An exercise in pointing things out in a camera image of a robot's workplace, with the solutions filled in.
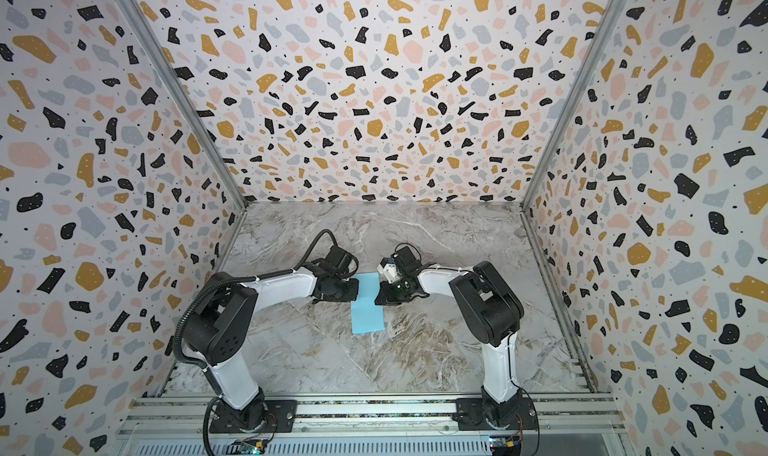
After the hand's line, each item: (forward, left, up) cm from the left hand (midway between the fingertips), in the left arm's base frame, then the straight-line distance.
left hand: (357, 290), depth 94 cm
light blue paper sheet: (-8, -3, -2) cm, 9 cm away
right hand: (-2, -5, -1) cm, 5 cm away
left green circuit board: (-39, +22, -2) cm, 45 cm away
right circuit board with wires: (-40, -37, -3) cm, 55 cm away
